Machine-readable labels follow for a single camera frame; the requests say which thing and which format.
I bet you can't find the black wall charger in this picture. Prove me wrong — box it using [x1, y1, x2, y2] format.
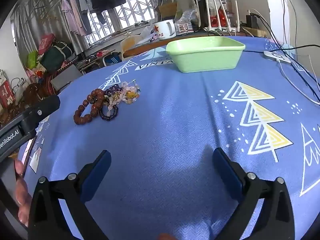
[246, 14, 258, 28]

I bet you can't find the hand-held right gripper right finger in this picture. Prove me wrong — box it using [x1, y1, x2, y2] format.
[212, 147, 295, 240]

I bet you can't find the white router with antennas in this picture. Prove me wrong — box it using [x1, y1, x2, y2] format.
[204, 0, 241, 33]

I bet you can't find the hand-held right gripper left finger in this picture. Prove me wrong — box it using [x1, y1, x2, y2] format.
[27, 150, 112, 240]

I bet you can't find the light green plastic basin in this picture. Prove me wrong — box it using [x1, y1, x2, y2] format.
[166, 36, 246, 73]

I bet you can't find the brown wooden bead bracelet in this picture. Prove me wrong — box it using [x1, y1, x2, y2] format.
[73, 89, 105, 125]

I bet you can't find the red gift bag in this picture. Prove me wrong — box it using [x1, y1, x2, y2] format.
[38, 33, 56, 55]

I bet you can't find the window with metal grille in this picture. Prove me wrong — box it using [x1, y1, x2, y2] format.
[84, 0, 156, 46]

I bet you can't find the bright green shopping bag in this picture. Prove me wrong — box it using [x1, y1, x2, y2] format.
[27, 50, 38, 70]

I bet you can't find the cream plastic sack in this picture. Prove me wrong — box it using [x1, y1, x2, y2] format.
[120, 34, 143, 61]

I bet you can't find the clear plastic snack bag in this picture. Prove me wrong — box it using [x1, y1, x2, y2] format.
[174, 9, 195, 35]

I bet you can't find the white cable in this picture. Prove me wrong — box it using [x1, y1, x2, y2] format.
[277, 59, 320, 105]

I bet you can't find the red and white carton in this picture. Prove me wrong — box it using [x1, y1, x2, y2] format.
[0, 69, 16, 108]

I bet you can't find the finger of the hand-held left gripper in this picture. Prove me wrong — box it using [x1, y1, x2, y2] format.
[21, 95, 60, 137]

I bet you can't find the blue printed tablecloth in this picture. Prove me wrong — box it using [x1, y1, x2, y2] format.
[17, 35, 320, 240]

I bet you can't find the dark green duffel bag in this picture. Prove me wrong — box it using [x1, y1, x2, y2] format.
[41, 41, 73, 67]

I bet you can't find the wooden desk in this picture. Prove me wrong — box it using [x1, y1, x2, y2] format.
[123, 29, 267, 58]

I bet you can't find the black cable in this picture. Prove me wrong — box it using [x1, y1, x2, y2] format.
[242, 44, 320, 55]

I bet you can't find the pink hanging garment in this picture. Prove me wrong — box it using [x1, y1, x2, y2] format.
[61, 0, 87, 37]

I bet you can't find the person's left hand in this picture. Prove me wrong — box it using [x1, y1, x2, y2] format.
[14, 159, 33, 227]

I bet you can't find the cardboard box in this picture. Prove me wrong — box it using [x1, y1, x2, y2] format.
[158, 2, 178, 21]

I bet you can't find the white enamel mug red star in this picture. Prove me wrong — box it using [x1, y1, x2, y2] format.
[153, 19, 175, 41]

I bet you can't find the grey flat box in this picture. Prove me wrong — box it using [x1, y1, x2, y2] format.
[50, 64, 83, 91]

